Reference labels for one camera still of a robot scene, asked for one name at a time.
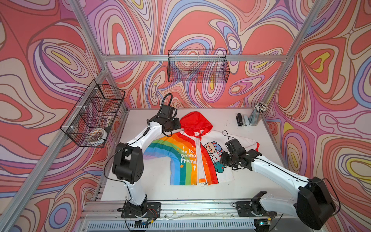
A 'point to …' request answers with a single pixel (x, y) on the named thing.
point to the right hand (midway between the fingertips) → (222, 163)
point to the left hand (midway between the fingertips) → (180, 124)
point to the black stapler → (239, 120)
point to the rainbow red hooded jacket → (192, 155)
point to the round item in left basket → (99, 132)
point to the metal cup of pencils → (256, 116)
